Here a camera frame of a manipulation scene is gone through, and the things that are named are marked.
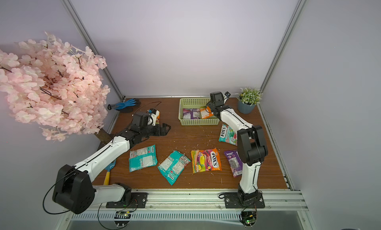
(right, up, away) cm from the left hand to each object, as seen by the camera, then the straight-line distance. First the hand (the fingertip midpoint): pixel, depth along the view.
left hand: (166, 126), depth 84 cm
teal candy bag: (-15, -19, +2) cm, 24 cm away
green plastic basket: (+17, +15, +30) cm, 37 cm away
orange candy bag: (+25, +8, +23) cm, 35 cm away
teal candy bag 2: (+4, -23, -1) cm, 24 cm away
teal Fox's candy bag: (+39, -8, +13) cm, 41 cm away
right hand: (+29, +16, +12) cm, 35 cm away
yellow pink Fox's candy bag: (+23, -20, +1) cm, 31 cm away
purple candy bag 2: (+40, -21, 0) cm, 45 cm away
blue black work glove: (-35, +15, +31) cm, 49 cm away
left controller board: (-20, -45, -11) cm, 51 cm away
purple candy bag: (+14, +6, +23) cm, 28 cm away
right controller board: (+42, -43, -14) cm, 62 cm away
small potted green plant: (+53, +17, +15) cm, 58 cm away
